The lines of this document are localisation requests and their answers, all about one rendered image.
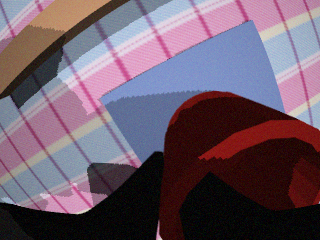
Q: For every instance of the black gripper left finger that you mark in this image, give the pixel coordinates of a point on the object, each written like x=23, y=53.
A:
x=129, y=213

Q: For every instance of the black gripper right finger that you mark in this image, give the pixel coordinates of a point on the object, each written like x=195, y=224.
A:
x=213, y=210

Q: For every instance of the red cup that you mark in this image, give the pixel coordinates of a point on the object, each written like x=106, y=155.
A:
x=282, y=172

